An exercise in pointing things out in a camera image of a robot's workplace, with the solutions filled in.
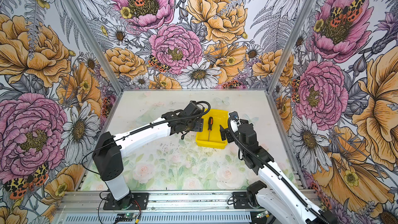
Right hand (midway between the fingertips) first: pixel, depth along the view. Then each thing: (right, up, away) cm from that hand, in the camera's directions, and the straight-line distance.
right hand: (230, 126), depth 79 cm
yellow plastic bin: (-2, +2, +23) cm, 24 cm away
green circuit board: (-47, -39, -8) cm, 62 cm away
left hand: (-18, -1, +6) cm, 19 cm away
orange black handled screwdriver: (-9, -2, +21) cm, 23 cm away
